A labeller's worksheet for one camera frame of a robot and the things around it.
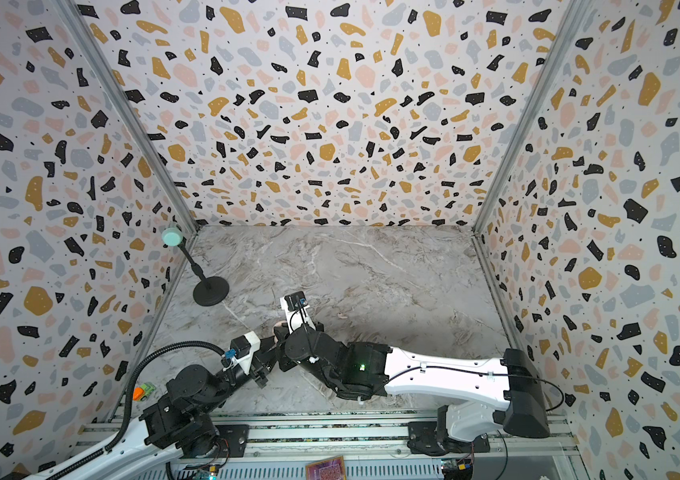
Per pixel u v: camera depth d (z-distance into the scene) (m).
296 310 0.53
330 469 0.69
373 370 0.47
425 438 0.74
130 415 0.51
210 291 1.00
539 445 0.75
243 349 0.55
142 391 0.78
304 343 0.47
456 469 0.72
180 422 0.55
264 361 0.62
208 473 0.70
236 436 0.74
